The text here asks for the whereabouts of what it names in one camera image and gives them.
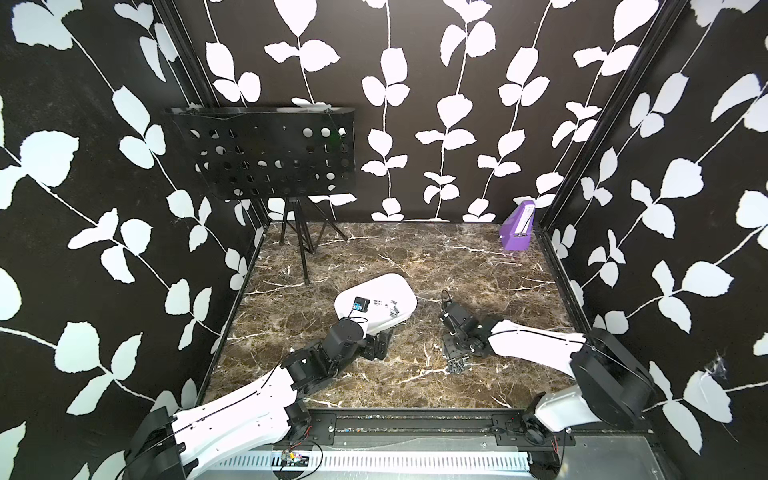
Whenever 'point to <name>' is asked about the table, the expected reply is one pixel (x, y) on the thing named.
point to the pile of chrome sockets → (458, 364)
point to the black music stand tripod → (308, 223)
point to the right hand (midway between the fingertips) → (450, 336)
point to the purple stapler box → (517, 226)
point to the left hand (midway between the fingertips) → (380, 322)
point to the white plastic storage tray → (379, 304)
